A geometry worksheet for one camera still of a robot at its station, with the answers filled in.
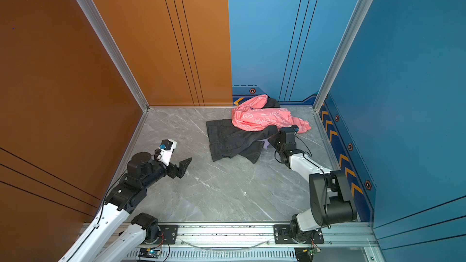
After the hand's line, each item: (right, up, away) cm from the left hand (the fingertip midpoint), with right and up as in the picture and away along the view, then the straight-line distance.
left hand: (181, 152), depth 75 cm
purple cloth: (+38, +1, +18) cm, 42 cm away
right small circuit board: (+50, -39, -4) cm, 64 cm away
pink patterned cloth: (+31, +17, +25) cm, 43 cm away
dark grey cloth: (+17, +3, +22) cm, 28 cm away
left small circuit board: (-11, -39, -4) cm, 41 cm away
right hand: (+40, +6, +18) cm, 44 cm away
